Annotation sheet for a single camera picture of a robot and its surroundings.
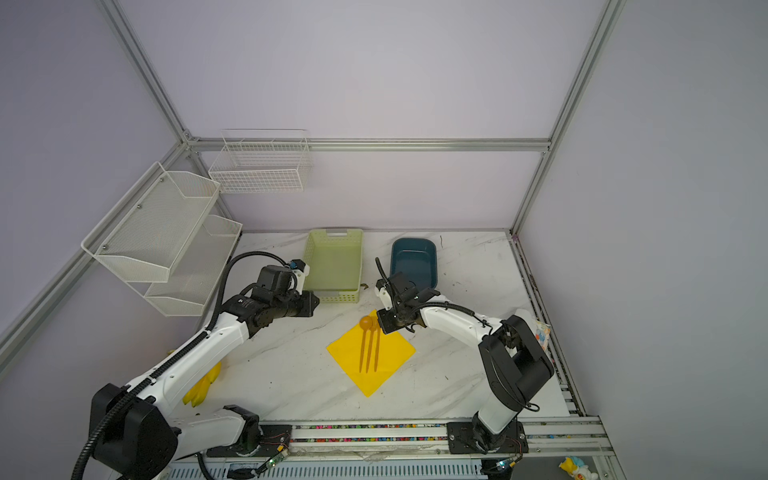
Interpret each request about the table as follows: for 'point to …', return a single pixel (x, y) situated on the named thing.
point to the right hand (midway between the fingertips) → (379, 322)
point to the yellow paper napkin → (393, 352)
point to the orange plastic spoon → (365, 323)
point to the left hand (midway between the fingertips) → (314, 302)
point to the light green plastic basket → (335, 260)
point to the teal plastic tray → (417, 259)
